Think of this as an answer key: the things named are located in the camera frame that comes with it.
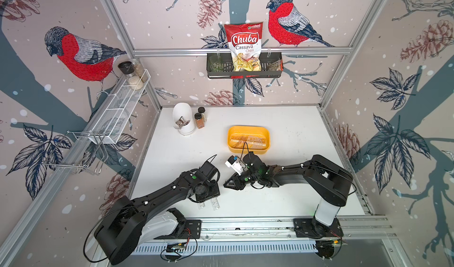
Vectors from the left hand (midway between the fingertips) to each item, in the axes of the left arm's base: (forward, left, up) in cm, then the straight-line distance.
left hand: (219, 191), depth 82 cm
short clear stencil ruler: (-5, +2, -3) cm, 6 cm away
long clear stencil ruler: (-6, +9, -1) cm, 11 cm away
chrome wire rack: (+3, +47, +34) cm, 58 cm away
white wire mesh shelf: (+25, +45, +29) cm, 59 cm away
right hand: (+2, -3, +3) cm, 5 cm away
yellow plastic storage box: (+31, -12, -2) cm, 33 cm away
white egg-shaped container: (+42, +25, +4) cm, 49 cm away
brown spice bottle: (+40, +14, +4) cm, 43 cm away
